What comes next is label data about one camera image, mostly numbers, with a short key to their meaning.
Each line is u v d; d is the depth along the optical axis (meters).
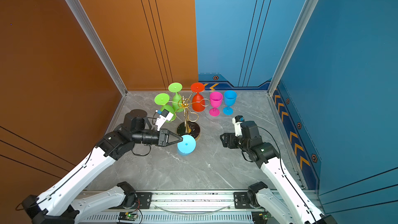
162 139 0.55
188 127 0.94
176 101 0.86
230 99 0.95
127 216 0.71
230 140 0.66
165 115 0.60
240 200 0.72
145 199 0.74
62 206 0.39
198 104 0.88
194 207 0.72
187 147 0.62
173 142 0.60
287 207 0.40
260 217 0.70
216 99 1.01
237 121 0.68
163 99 0.76
